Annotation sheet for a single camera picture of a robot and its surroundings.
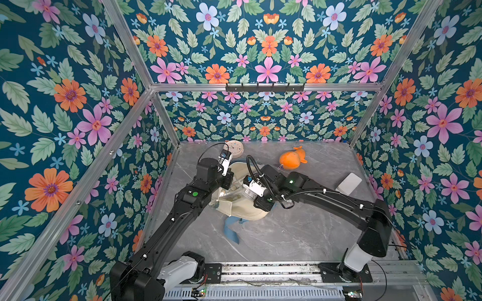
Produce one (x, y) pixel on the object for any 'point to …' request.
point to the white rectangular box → (349, 184)
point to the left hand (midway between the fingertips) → (231, 167)
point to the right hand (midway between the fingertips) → (260, 195)
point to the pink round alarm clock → (235, 147)
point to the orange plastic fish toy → (292, 160)
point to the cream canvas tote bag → (233, 200)
